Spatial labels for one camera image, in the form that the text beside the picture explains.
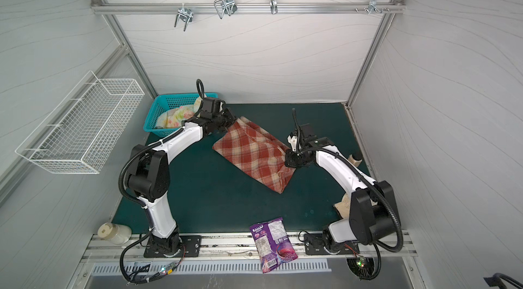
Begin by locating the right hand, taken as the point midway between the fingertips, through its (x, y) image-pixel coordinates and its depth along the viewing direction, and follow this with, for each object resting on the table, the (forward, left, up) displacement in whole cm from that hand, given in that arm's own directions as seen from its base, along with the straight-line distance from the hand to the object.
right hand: (289, 157), depth 86 cm
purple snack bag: (-31, +6, -8) cm, 33 cm away
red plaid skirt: (+6, +15, -6) cm, 17 cm away
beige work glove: (-16, -23, -11) cm, 30 cm away
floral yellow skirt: (+24, +63, -5) cm, 67 cm away
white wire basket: (-7, +73, +22) cm, 77 cm away
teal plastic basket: (+32, +70, -2) cm, 77 cm away
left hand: (+19, +23, +7) cm, 30 cm away
